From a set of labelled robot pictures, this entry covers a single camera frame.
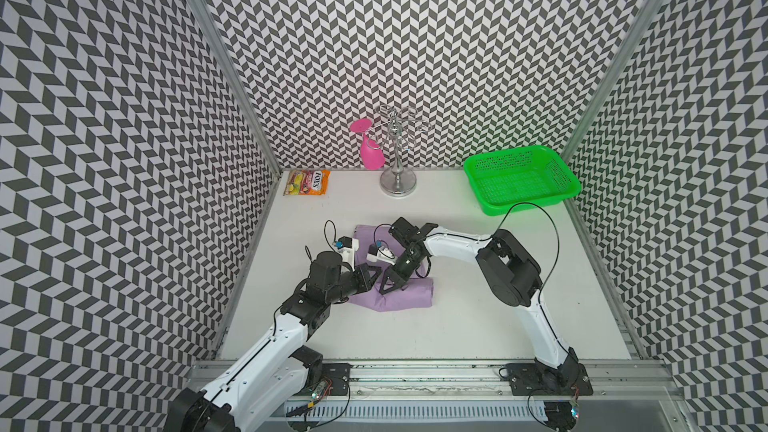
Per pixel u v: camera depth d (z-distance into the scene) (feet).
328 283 2.02
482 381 2.47
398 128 3.07
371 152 3.38
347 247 2.45
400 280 2.65
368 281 2.30
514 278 1.81
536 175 3.82
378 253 2.72
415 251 2.42
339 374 2.37
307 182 3.67
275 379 1.83
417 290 2.64
